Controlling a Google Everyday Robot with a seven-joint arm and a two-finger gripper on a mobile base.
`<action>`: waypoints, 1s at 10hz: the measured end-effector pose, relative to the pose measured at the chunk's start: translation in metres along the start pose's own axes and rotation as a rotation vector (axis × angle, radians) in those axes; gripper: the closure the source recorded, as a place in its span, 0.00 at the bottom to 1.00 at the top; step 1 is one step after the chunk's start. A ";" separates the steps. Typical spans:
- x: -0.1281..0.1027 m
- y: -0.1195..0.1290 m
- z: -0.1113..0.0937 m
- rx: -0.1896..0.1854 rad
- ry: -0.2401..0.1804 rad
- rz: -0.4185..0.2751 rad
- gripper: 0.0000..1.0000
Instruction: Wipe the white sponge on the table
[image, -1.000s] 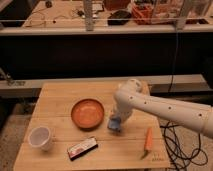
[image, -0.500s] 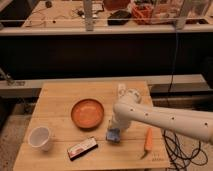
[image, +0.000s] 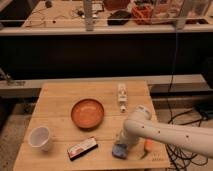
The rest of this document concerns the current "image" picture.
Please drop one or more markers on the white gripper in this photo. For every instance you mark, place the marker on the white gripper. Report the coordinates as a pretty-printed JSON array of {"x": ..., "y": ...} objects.
[{"x": 128, "y": 139}]

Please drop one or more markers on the orange carrot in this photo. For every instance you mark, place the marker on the orange carrot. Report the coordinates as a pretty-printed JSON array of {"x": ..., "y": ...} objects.
[{"x": 147, "y": 147}]

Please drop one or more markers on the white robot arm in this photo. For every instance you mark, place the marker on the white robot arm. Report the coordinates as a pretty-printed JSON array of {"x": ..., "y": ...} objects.
[{"x": 138, "y": 124}]

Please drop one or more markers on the orange plate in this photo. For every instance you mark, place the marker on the orange plate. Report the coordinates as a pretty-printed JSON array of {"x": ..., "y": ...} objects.
[{"x": 87, "y": 113}]

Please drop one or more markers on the white tube bottle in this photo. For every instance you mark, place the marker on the white tube bottle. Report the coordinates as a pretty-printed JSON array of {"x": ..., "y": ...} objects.
[{"x": 122, "y": 97}]

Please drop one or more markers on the white cup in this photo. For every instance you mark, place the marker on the white cup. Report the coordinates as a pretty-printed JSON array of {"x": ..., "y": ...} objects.
[{"x": 40, "y": 138}]

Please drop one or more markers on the black bag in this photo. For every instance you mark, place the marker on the black bag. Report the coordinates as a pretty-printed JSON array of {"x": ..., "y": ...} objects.
[{"x": 119, "y": 17}]

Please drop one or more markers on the orange basket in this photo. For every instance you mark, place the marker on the orange basket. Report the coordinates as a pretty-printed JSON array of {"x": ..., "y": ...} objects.
[{"x": 142, "y": 15}]

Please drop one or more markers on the grey metal post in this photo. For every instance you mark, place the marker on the grey metal post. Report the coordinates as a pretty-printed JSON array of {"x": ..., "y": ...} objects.
[
  {"x": 87, "y": 5},
  {"x": 182, "y": 17}
]

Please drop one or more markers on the grey metal post right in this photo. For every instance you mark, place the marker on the grey metal post right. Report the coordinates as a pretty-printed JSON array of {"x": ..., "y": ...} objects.
[{"x": 182, "y": 17}]

